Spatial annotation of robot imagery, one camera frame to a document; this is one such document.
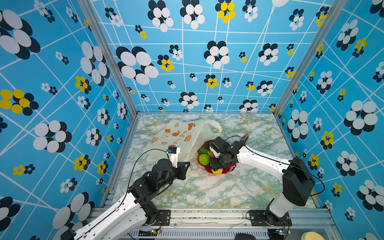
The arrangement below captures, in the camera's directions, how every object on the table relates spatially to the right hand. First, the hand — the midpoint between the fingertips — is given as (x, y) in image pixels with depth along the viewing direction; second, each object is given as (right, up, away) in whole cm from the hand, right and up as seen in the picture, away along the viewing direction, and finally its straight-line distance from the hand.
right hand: (216, 165), depth 85 cm
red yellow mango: (-7, +7, +6) cm, 12 cm away
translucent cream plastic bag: (-16, +17, +4) cm, 24 cm away
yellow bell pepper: (+1, -3, -3) cm, 4 cm away
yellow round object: (+41, -27, -18) cm, 53 cm away
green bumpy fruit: (-6, +3, +2) cm, 7 cm away
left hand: (-14, +4, -14) cm, 20 cm away
